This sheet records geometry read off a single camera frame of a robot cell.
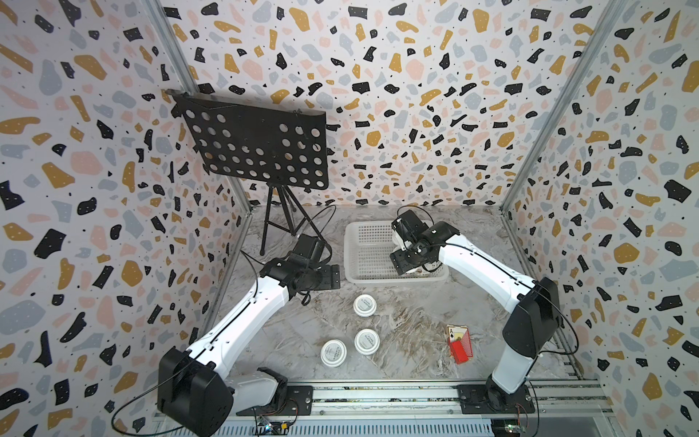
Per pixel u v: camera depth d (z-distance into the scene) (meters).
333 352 0.76
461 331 0.86
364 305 0.86
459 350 0.81
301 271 0.56
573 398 0.76
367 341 0.78
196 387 0.38
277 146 0.73
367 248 1.06
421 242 0.60
